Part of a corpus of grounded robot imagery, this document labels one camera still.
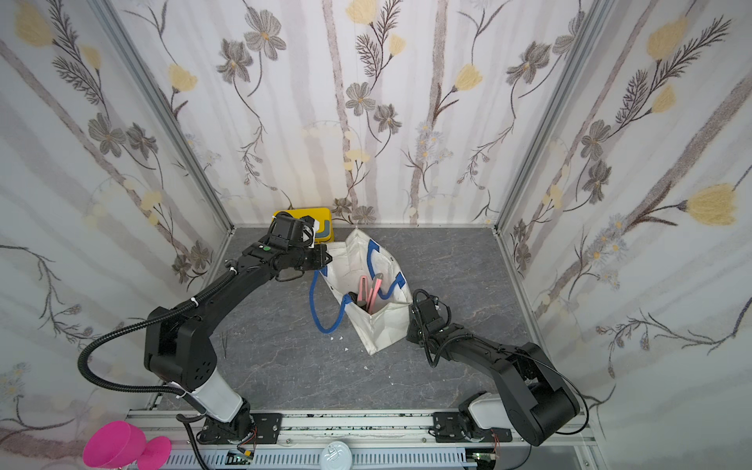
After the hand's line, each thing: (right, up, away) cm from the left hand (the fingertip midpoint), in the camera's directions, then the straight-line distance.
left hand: (336, 254), depth 85 cm
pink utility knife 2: (+7, -13, +10) cm, 18 cm away
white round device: (+3, -46, -19) cm, 50 cm away
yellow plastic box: (-8, +14, +18) cm, 24 cm away
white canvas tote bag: (+6, 0, +13) cm, 14 cm away
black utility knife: (+5, -14, +11) cm, 19 cm away
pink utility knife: (+12, -8, +8) cm, 17 cm away
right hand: (+24, -23, +6) cm, 34 cm away
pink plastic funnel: (-40, -39, -27) cm, 62 cm away
